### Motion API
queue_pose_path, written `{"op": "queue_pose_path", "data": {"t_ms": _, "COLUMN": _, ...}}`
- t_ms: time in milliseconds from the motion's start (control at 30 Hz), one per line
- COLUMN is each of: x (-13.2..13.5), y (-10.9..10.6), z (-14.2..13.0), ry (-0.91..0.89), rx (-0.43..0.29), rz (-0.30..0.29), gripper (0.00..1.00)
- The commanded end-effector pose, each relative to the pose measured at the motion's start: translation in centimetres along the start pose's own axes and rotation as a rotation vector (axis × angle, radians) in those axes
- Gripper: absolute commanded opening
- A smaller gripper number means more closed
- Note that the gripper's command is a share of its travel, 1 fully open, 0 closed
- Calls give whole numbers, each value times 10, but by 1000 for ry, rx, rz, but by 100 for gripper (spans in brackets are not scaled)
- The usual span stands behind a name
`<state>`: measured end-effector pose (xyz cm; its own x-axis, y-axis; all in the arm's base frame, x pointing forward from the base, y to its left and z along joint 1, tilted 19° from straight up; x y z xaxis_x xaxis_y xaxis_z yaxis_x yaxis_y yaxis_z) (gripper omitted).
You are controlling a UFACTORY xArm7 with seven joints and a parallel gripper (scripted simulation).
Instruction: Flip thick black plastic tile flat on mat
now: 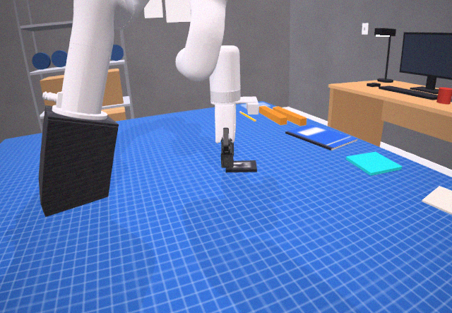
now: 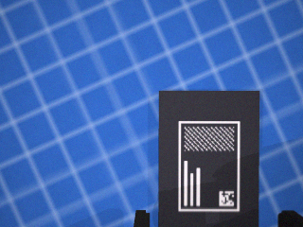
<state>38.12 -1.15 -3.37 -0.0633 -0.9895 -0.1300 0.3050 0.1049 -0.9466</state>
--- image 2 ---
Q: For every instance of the blue work mat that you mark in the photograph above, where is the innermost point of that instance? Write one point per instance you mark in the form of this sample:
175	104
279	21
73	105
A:
79	100

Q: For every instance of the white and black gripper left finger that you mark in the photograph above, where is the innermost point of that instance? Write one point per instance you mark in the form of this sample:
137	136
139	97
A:
141	219

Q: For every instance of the black plastic tile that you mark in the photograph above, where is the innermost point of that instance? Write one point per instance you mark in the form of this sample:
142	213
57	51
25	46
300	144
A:
208	159

